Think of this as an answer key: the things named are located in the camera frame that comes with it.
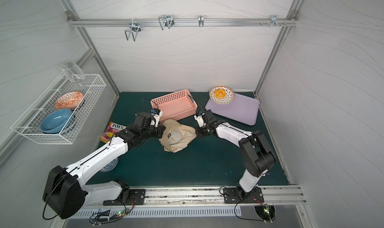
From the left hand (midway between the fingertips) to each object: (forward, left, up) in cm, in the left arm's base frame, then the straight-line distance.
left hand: (164, 127), depth 82 cm
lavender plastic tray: (+27, -52, -15) cm, 61 cm away
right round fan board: (-36, -53, -18) cm, 67 cm away
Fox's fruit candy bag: (+6, +38, -13) cm, 41 cm away
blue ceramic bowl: (-10, +41, +19) cm, 47 cm away
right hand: (+5, -18, -10) cm, 22 cm away
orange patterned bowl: (+3, +44, +18) cm, 47 cm away
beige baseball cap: (0, -5, -12) cm, 13 cm away
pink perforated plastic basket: (+29, -1, -16) cm, 33 cm away
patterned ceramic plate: (+35, -42, -14) cm, 56 cm away
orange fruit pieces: (+39, -36, -12) cm, 54 cm away
